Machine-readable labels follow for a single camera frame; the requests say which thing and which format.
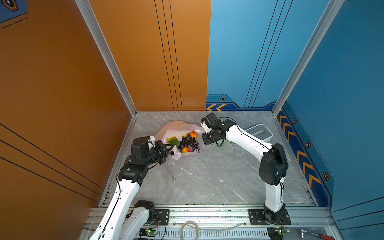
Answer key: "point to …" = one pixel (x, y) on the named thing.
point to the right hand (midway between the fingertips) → (204, 140)
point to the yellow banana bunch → (170, 138)
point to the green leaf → (175, 141)
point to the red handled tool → (322, 236)
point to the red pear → (193, 134)
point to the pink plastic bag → (181, 138)
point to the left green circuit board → (148, 232)
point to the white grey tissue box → (261, 132)
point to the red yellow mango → (185, 150)
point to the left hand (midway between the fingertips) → (175, 143)
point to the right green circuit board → (277, 233)
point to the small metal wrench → (174, 179)
